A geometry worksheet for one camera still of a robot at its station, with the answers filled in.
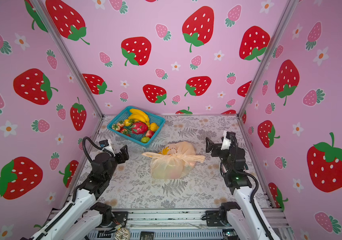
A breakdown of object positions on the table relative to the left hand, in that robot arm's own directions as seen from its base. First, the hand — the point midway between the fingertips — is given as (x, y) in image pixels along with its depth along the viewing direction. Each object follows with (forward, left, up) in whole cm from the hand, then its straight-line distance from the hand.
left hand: (120, 146), depth 79 cm
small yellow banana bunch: (+33, -3, -9) cm, 34 cm away
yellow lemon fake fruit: (+27, -14, -14) cm, 33 cm away
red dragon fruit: (+22, -5, -10) cm, 25 cm away
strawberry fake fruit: (+22, +11, -10) cm, 27 cm away
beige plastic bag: (-3, -29, -9) cm, 31 cm away
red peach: (+21, -11, -15) cm, 28 cm away
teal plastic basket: (+22, +6, -14) cm, 27 cm away
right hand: (+2, -50, +6) cm, 50 cm away
